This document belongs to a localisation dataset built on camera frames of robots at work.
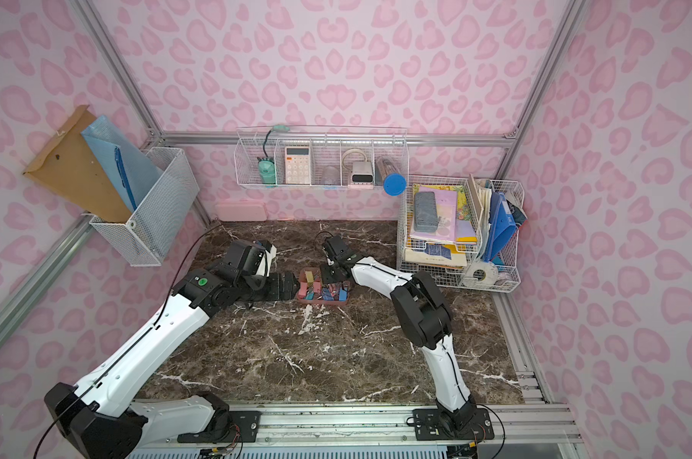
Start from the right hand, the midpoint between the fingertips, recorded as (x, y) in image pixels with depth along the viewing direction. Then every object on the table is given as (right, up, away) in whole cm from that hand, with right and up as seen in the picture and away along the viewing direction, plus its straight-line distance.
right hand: (326, 272), depth 98 cm
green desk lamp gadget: (-18, +35, -8) cm, 40 cm away
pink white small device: (+12, +32, -8) cm, 35 cm away
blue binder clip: (+6, -7, -3) cm, 10 cm away
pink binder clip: (-3, -4, -3) cm, 6 cm away
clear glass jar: (+1, +33, -1) cm, 33 cm away
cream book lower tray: (+36, +6, -10) cm, 38 cm away
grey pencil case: (+32, +19, -10) cm, 38 cm away
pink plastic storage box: (-4, -5, -4) cm, 8 cm away
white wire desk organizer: (+48, +25, -10) cm, 55 cm away
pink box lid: (-37, +23, +20) cm, 48 cm away
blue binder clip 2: (+1, -8, -3) cm, 8 cm away
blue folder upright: (+56, +15, -8) cm, 59 cm away
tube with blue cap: (+21, +28, -16) cm, 39 cm away
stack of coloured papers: (+42, +16, -8) cm, 46 cm away
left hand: (-8, 0, -23) cm, 24 cm away
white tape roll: (+55, -2, -3) cm, 55 cm away
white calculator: (-9, +36, -3) cm, 37 cm away
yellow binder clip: (-6, -2, 0) cm, 6 cm away
